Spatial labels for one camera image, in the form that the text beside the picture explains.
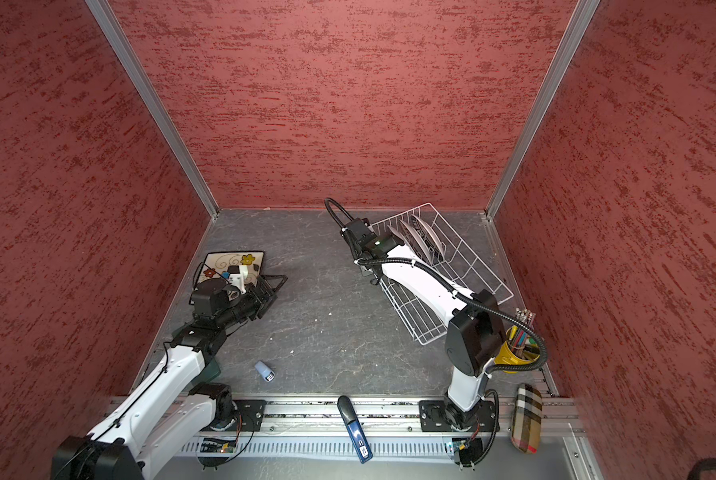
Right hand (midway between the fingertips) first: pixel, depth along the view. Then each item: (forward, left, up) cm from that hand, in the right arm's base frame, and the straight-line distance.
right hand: (380, 262), depth 85 cm
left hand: (-8, +27, -1) cm, 28 cm away
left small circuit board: (-41, +43, -19) cm, 62 cm away
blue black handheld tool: (-39, +8, -13) cm, 42 cm away
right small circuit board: (-44, -19, -19) cm, 52 cm away
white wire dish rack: (+7, -30, -14) cm, 33 cm away
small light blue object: (-26, +32, -13) cm, 43 cm away
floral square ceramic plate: (+12, +58, -16) cm, 61 cm away
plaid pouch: (-39, -34, -14) cm, 54 cm away
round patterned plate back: (+10, -16, 0) cm, 19 cm away
